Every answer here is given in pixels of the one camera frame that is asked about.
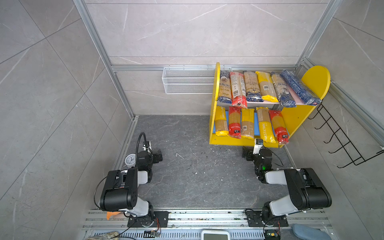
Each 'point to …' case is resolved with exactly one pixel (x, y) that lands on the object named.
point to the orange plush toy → (109, 213)
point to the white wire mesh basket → (189, 80)
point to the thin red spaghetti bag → (234, 122)
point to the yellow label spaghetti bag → (265, 125)
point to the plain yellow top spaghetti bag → (247, 126)
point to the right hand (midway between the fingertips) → (250, 145)
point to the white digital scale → (215, 235)
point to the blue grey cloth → (307, 232)
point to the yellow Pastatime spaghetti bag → (221, 124)
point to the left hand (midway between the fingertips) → (151, 147)
